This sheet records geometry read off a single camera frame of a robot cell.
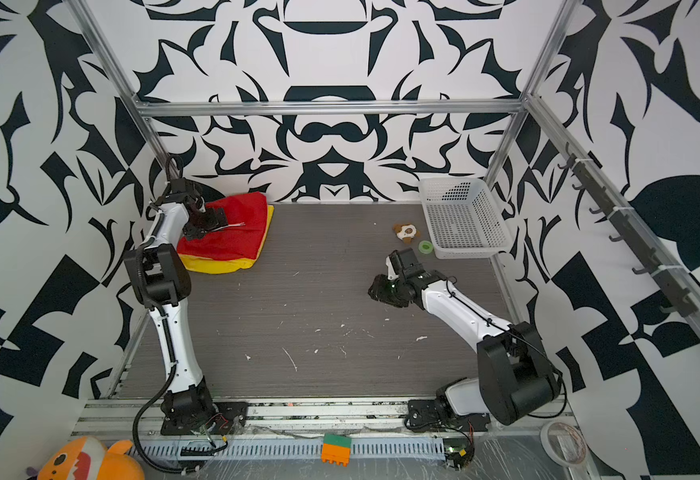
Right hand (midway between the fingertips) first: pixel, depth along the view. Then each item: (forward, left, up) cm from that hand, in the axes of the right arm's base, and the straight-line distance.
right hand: (376, 289), depth 86 cm
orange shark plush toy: (-38, +62, 0) cm, 73 cm away
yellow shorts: (+13, +51, -7) cm, 53 cm away
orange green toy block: (-37, +11, -2) cm, 39 cm away
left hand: (+27, +54, +1) cm, 61 cm away
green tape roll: (+22, -19, -10) cm, 31 cm away
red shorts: (+23, +48, -7) cm, 54 cm away
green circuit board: (-37, -18, -11) cm, 43 cm away
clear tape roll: (-36, -43, -11) cm, 57 cm away
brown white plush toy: (+26, -13, -7) cm, 30 cm away
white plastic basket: (+35, -35, -9) cm, 51 cm away
